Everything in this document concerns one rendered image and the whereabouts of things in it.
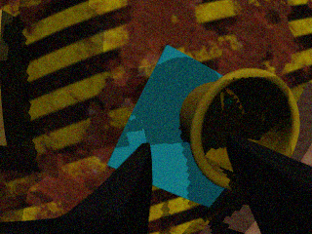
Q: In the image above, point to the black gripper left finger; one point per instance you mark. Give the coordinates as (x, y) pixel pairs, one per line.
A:
(119, 206)

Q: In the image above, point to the olive yellow cup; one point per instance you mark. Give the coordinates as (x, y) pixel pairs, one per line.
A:
(263, 109)

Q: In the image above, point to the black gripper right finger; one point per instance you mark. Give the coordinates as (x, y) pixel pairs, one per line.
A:
(278, 188)

